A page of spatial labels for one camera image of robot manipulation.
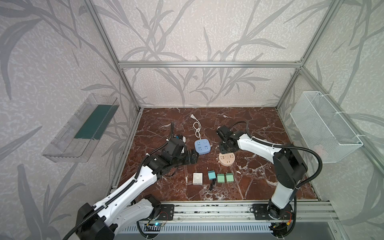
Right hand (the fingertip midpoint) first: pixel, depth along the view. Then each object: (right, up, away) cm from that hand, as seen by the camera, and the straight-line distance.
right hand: (224, 147), depth 93 cm
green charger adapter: (-4, -16, -10) cm, 19 cm away
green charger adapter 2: (+2, -16, -9) cm, 18 cm away
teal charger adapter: (-9, -14, -8) cm, 19 cm away
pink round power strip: (+1, -7, -3) cm, 8 cm away
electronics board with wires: (-38, -35, -21) cm, 56 cm away
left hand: (-18, 0, -16) cm, 24 cm away
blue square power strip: (-14, 0, +3) cm, 14 cm away
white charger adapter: (-17, -16, -11) cm, 25 cm away
